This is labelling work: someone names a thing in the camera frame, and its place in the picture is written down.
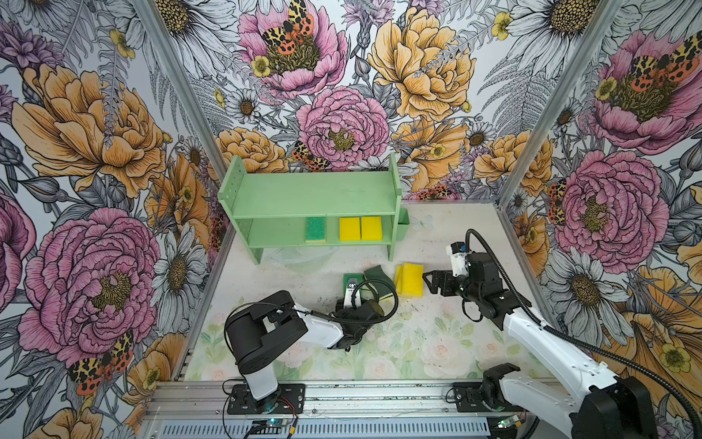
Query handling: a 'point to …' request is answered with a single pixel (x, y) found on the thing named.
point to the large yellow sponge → (409, 280)
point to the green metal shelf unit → (270, 208)
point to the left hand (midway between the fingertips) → (352, 305)
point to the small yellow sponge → (349, 229)
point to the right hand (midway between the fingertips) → (435, 283)
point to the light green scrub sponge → (315, 230)
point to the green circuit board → (277, 422)
